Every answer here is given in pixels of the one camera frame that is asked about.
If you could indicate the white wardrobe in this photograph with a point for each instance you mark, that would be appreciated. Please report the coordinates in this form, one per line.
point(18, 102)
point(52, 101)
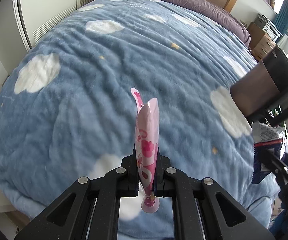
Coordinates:
point(35, 18)

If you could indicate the wooden nightstand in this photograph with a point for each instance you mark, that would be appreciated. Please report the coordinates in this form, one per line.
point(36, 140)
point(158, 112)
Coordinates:
point(261, 44)

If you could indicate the teal curtain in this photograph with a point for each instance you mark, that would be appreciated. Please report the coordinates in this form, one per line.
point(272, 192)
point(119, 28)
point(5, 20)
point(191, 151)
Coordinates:
point(281, 20)

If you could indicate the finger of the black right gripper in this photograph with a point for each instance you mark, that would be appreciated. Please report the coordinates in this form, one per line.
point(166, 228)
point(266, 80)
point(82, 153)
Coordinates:
point(268, 163)

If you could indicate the grey printer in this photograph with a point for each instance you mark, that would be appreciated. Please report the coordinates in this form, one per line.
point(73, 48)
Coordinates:
point(267, 26)

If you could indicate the blue white snack packet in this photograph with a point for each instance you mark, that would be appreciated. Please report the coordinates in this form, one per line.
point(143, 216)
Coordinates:
point(270, 145)

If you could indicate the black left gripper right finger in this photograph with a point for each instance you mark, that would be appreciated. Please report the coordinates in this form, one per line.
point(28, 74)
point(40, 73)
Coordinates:
point(202, 209)

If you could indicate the blue cloud blanket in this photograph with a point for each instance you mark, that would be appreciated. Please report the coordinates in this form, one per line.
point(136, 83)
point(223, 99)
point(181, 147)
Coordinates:
point(67, 111)

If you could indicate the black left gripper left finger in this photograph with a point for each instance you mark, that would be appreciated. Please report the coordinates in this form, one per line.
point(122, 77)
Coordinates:
point(88, 209)

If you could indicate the pink cartoon snack packet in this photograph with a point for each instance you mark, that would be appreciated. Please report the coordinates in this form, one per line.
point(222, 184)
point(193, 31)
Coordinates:
point(146, 147)

